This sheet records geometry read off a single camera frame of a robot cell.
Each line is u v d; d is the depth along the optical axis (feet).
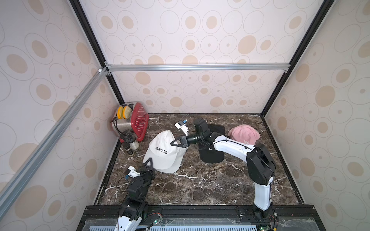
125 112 3.10
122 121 3.08
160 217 2.34
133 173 2.39
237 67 5.17
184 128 2.49
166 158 2.59
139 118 3.59
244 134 3.19
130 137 3.04
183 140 2.35
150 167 2.39
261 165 1.66
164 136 2.61
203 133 2.25
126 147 2.94
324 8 2.24
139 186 1.90
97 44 2.66
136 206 1.94
